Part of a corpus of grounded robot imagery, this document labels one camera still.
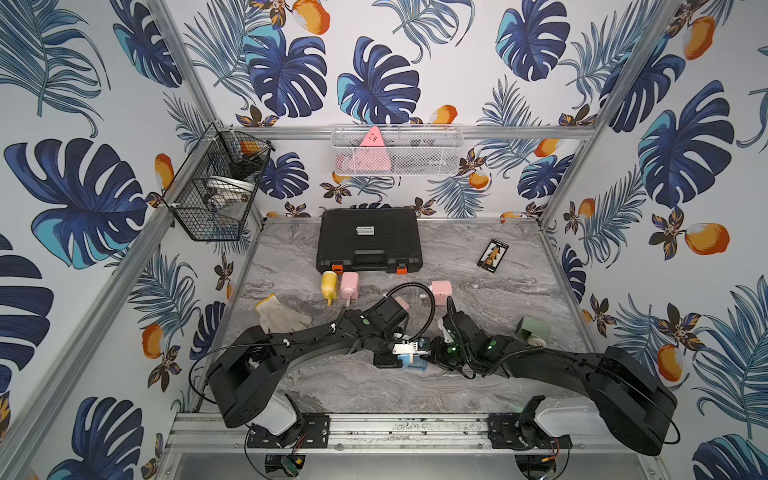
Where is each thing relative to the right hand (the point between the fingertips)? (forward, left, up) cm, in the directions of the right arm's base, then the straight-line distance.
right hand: (422, 356), depth 84 cm
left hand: (+2, +6, +3) cm, 7 cm away
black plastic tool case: (+42, +17, +3) cm, 45 cm away
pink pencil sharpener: (+21, -7, +3) cm, 22 cm away
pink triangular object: (+49, +15, +33) cm, 61 cm away
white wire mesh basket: (+52, +10, +33) cm, 62 cm away
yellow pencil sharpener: (+20, +28, +4) cm, 35 cm away
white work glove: (+13, +46, -2) cm, 47 cm away
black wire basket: (+33, +59, +30) cm, 74 cm away
